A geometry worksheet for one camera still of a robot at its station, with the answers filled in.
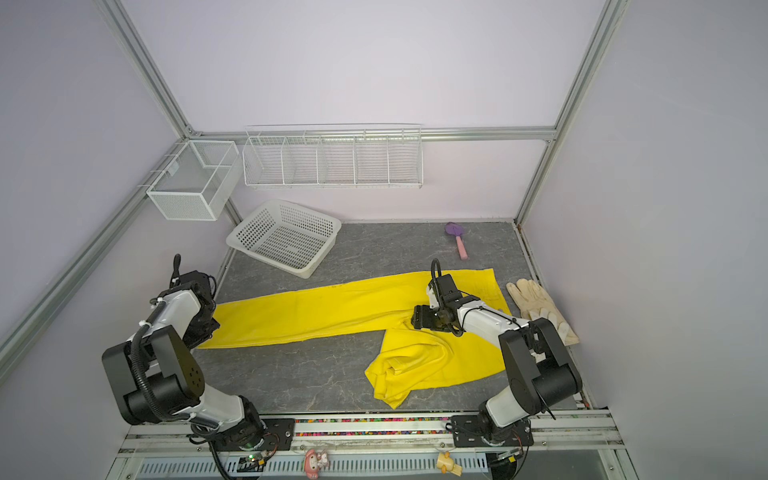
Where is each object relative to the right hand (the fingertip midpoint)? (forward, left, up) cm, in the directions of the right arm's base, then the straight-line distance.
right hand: (424, 322), depth 92 cm
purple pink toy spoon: (+39, -15, 0) cm, 42 cm away
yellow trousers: (-14, +5, +6) cm, 16 cm away
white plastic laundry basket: (+36, +52, 0) cm, 63 cm away
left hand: (-10, +64, +7) cm, 65 cm away
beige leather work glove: (+8, -37, -1) cm, 38 cm away
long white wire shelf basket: (+51, +14, +26) cm, 58 cm away
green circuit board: (-36, +44, -3) cm, 57 cm away
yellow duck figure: (-36, -3, +3) cm, 36 cm away
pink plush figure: (-36, +27, +3) cm, 45 cm away
